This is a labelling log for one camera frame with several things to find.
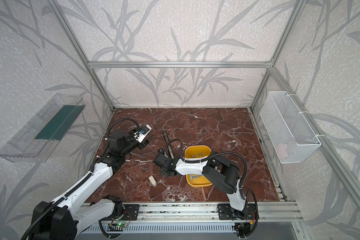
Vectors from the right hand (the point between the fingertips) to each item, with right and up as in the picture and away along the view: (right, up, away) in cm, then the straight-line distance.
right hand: (164, 163), depth 90 cm
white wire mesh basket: (+57, +19, -28) cm, 66 cm away
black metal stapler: (+2, +9, +9) cm, 13 cm away
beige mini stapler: (-5, -7, -9) cm, 12 cm away
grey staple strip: (+18, +4, +4) cm, 19 cm away
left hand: (-6, +24, -10) cm, 26 cm away
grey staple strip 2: (+23, +5, +4) cm, 24 cm away
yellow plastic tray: (+20, -8, -5) cm, 22 cm away
